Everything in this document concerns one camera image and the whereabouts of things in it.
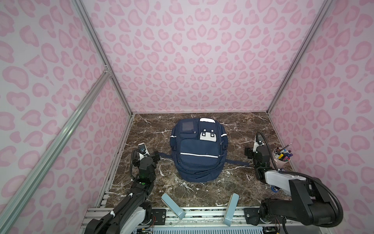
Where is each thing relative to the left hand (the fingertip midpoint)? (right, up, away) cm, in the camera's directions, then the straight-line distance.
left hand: (145, 148), depth 82 cm
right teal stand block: (+46, -29, -9) cm, 55 cm away
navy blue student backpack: (+31, -1, +10) cm, 32 cm away
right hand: (+66, +2, +7) cm, 66 cm away
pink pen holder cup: (+75, -4, -2) cm, 75 cm away
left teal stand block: (+15, -26, -8) cm, 31 cm away
